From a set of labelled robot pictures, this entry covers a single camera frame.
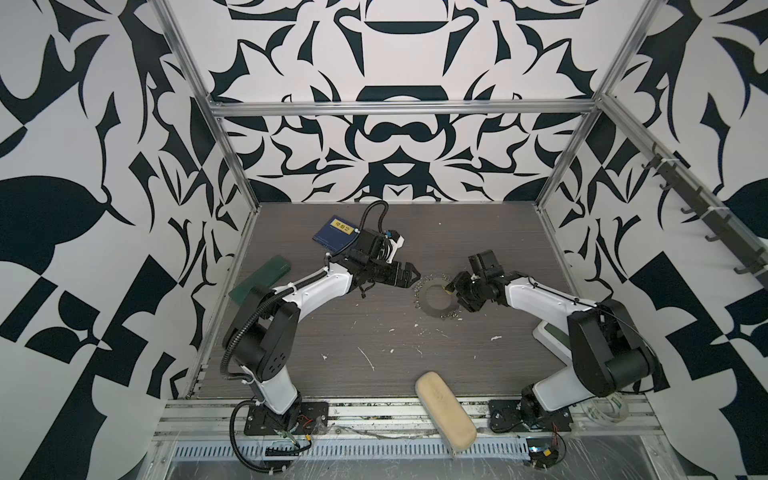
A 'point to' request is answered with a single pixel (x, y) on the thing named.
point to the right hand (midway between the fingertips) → (450, 288)
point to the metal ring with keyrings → (423, 298)
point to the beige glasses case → (452, 422)
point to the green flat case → (266, 274)
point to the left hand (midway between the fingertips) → (411, 268)
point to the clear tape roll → (607, 410)
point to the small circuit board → (542, 452)
